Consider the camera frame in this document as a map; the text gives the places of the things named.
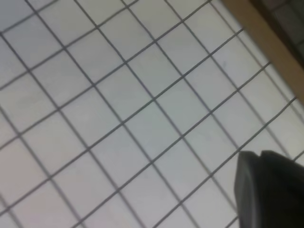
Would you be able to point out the white grid tablecloth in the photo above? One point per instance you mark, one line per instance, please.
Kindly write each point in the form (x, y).
(132, 113)

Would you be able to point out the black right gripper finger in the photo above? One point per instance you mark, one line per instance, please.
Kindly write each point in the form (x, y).
(269, 191)

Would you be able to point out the brown cardboard shoebox shell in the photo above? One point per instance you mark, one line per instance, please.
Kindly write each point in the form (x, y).
(272, 42)

